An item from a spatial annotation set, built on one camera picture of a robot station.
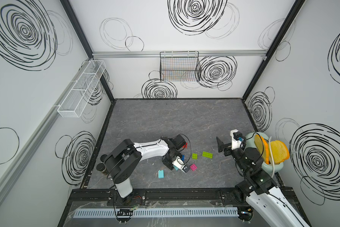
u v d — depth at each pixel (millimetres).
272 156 692
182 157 799
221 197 739
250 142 787
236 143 628
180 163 735
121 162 441
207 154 891
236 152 634
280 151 691
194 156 871
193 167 824
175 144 697
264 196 512
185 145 839
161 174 811
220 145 656
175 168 758
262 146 475
